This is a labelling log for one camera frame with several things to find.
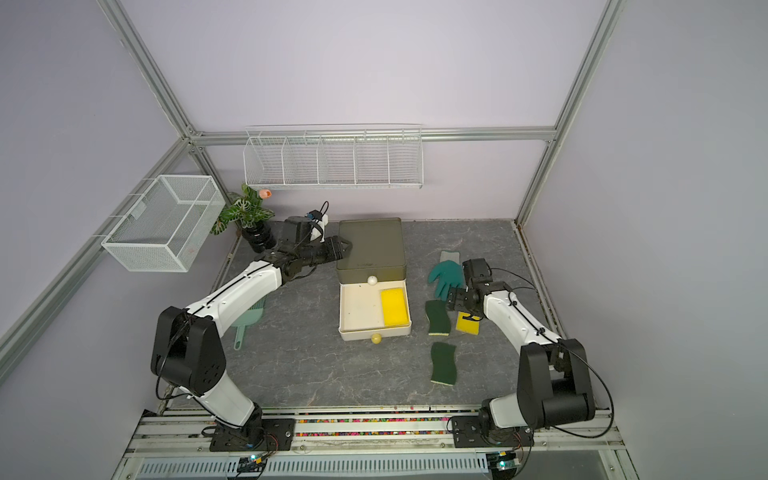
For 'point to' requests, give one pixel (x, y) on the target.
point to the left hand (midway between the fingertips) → (348, 248)
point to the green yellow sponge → (443, 358)
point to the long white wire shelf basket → (335, 156)
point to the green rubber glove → (448, 273)
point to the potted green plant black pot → (252, 220)
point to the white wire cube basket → (165, 229)
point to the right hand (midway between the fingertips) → (467, 301)
